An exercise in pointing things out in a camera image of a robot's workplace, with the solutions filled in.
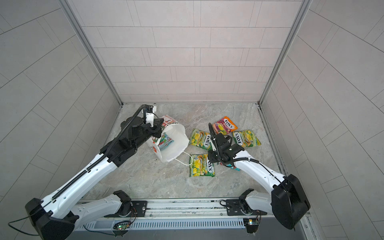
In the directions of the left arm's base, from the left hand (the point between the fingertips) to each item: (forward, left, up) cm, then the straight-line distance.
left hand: (166, 118), depth 69 cm
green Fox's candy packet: (+4, -17, -28) cm, 33 cm away
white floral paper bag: (+8, -1, -26) cm, 27 cm away
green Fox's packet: (-12, -16, -27) cm, 34 cm away
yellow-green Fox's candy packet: (+5, -45, -27) cm, 53 cm away
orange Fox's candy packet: (+14, -32, -28) cm, 45 cm away
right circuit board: (-39, -40, -30) cm, 63 cm away
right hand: (-9, -21, -24) cm, 33 cm away
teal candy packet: (+1, +5, -25) cm, 26 cm away
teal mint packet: (-13, -35, -28) cm, 47 cm away
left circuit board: (-40, +18, -25) cm, 50 cm away
